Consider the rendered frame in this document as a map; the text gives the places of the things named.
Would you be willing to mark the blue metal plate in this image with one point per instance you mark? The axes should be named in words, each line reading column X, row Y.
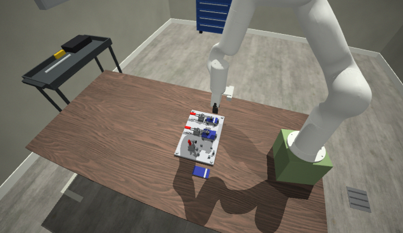
column 210, row 136

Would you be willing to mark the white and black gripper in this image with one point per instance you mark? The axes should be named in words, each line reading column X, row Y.
column 215, row 101

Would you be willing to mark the blue rectangular block with white slot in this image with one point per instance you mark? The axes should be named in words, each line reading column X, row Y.
column 212, row 121

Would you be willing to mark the blue rectangular block with white band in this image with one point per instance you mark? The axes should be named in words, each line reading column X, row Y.
column 201, row 172

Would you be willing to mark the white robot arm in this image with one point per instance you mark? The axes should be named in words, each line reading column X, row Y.
column 349, row 94

